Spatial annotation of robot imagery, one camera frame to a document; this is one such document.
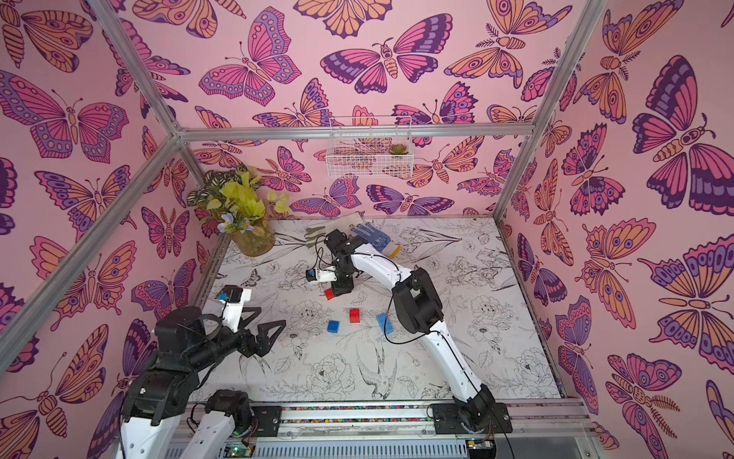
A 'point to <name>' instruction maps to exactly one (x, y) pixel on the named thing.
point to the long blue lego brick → (385, 323)
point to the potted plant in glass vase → (229, 199)
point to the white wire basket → (370, 146)
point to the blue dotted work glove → (374, 236)
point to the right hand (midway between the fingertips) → (338, 279)
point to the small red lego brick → (355, 316)
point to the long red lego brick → (329, 294)
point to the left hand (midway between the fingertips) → (273, 314)
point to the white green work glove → (346, 224)
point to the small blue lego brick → (334, 326)
